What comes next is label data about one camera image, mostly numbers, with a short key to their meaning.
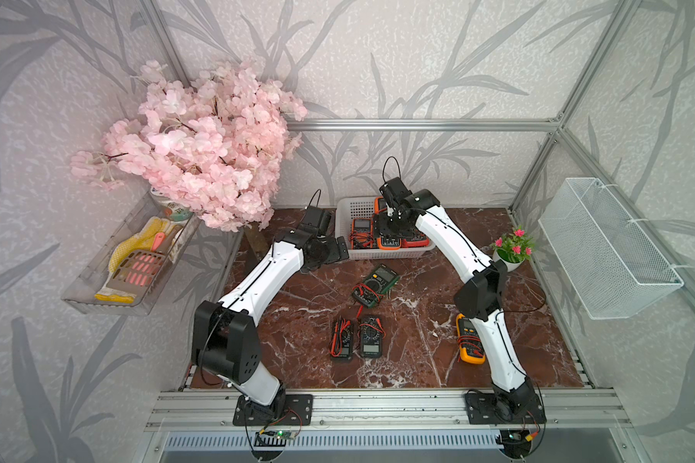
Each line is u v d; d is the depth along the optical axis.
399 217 0.66
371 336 0.82
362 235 1.04
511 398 0.64
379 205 0.89
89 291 0.57
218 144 0.53
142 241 0.67
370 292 0.91
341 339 0.82
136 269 0.61
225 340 0.43
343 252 0.78
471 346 0.80
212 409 0.76
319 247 0.77
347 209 1.11
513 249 0.91
